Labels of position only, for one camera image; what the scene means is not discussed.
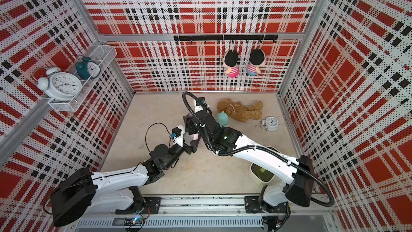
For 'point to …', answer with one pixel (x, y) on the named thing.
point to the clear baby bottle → (195, 137)
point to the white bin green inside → (264, 174)
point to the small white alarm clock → (271, 124)
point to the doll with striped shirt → (257, 59)
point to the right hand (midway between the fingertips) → (192, 117)
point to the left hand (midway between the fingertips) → (197, 130)
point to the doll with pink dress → (230, 58)
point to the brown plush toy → (238, 111)
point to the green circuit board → (134, 221)
